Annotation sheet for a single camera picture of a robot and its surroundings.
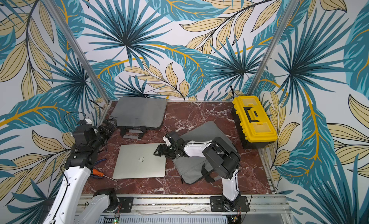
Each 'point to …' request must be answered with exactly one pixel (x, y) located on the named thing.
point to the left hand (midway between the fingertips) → (113, 126)
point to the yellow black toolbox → (256, 129)
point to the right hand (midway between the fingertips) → (158, 154)
